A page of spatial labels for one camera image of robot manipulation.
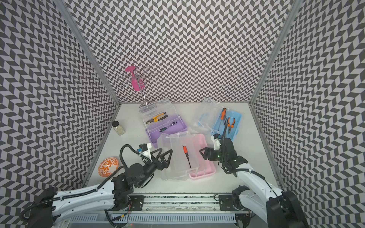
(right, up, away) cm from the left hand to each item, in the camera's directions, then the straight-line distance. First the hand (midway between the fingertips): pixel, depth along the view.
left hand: (168, 152), depth 72 cm
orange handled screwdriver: (+34, +19, +27) cm, 48 cm away
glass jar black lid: (-37, +11, +21) cm, 44 cm away
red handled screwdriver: (+9, -1, +4) cm, 10 cm away
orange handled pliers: (+41, +11, +31) cm, 52 cm away
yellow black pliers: (-12, +17, +24) cm, 32 cm away
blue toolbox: (+29, +17, +29) cm, 45 cm away
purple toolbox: (-9, +18, +24) cm, 31 cm away
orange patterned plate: (-38, -11, +11) cm, 41 cm away
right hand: (+20, -4, +11) cm, 23 cm away
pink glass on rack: (-31, +45, +41) cm, 68 cm away
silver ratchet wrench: (-1, +14, +31) cm, 34 cm away
